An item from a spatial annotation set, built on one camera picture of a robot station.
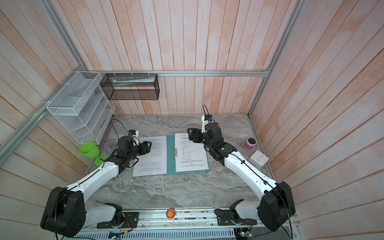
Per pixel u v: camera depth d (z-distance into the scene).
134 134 0.78
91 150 0.81
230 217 0.73
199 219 0.75
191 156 0.96
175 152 0.98
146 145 0.79
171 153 0.98
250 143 0.97
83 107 0.73
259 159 0.92
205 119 0.69
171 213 0.76
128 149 0.68
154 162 0.93
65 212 0.40
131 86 1.04
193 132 0.69
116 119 1.21
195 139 0.69
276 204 0.40
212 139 0.58
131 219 0.73
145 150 0.78
